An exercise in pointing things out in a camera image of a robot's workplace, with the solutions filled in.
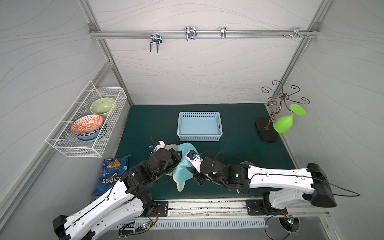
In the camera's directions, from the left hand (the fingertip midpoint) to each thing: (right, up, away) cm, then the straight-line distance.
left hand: (185, 153), depth 69 cm
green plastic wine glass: (+53, +13, +12) cm, 56 cm away
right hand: (+2, -5, 0) cm, 5 cm away
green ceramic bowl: (-42, +22, +5) cm, 47 cm away
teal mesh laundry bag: (-1, -9, -3) cm, 9 cm away
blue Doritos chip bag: (-42, -13, +13) cm, 46 cm away
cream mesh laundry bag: (-11, -1, +20) cm, 22 cm away
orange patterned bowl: (-42, +14, -5) cm, 45 cm away
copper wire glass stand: (+54, +11, +35) cm, 66 cm away
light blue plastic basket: (+8, +10, +39) cm, 42 cm away
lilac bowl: (+34, -10, +17) cm, 39 cm away
